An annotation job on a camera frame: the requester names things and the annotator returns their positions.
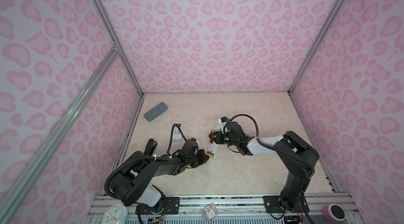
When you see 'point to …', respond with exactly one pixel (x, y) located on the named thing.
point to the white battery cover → (247, 130)
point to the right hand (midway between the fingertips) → (211, 134)
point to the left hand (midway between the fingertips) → (211, 155)
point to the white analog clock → (117, 214)
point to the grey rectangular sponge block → (155, 111)
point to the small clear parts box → (209, 212)
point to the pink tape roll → (334, 212)
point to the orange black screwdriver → (212, 131)
